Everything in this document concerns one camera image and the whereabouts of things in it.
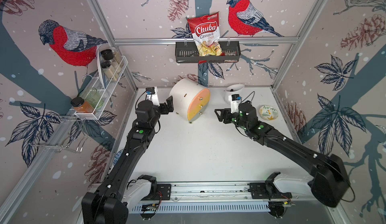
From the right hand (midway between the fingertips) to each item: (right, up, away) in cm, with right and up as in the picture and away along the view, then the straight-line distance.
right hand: (219, 109), depth 79 cm
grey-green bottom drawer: (-11, -5, +18) cm, 22 cm away
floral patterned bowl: (+39, -4, +24) cm, 46 cm away
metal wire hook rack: (-64, -7, -23) cm, 68 cm away
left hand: (-28, +8, -5) cm, 29 cm away
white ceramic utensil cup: (+15, +13, +31) cm, 36 cm away
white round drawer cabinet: (-16, +5, +4) cm, 17 cm away
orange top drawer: (-11, +6, +8) cm, 15 cm away
